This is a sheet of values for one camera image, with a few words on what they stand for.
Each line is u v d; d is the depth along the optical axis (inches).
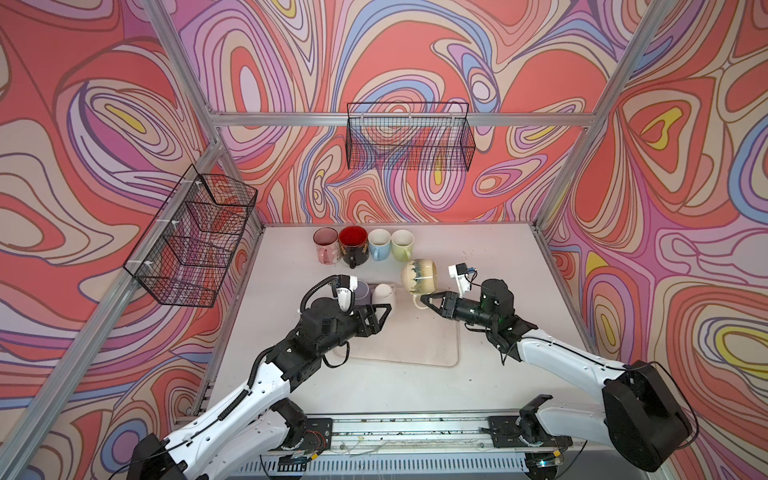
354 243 39.8
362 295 35.2
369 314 25.6
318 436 28.4
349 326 25.6
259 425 23.2
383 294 35.1
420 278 29.4
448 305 27.7
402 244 40.2
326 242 40.0
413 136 37.9
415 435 29.5
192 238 30.9
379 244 40.0
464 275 29.0
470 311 27.2
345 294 25.9
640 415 16.0
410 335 35.7
